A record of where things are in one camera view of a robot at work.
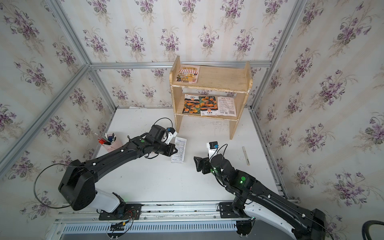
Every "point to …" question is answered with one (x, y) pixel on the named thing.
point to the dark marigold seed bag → (191, 104)
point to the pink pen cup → (109, 141)
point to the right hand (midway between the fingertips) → (202, 157)
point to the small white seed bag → (179, 157)
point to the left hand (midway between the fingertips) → (178, 152)
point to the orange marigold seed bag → (208, 105)
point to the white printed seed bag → (226, 106)
